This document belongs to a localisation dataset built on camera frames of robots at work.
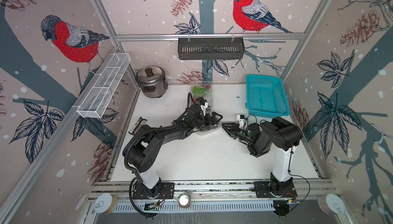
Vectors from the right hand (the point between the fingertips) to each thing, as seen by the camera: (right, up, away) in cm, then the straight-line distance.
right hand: (223, 125), depth 90 cm
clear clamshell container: (-9, -3, +2) cm, 10 cm away
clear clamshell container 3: (-8, +25, +26) cm, 37 cm away
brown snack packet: (-53, 0, +8) cm, 54 cm away
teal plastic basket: (+37, +17, +24) cm, 47 cm away
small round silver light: (-20, -27, -27) cm, 43 cm away
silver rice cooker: (-46, +28, +11) cm, 55 cm away
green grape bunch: (-17, +22, +20) cm, 34 cm away
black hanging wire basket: (-6, +50, +14) cm, 53 cm away
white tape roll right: (+44, -31, -24) cm, 59 cm away
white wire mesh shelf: (-65, +26, -8) cm, 71 cm away
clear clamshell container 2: (-8, +17, +21) cm, 28 cm away
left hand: (-2, +5, -5) cm, 8 cm away
